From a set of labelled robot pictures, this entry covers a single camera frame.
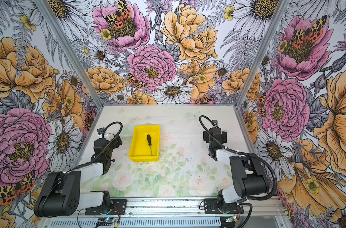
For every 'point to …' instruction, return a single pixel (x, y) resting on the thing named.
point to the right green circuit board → (231, 219)
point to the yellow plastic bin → (140, 150)
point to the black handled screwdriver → (149, 143)
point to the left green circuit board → (105, 221)
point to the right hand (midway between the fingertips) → (215, 135)
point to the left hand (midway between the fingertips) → (111, 138)
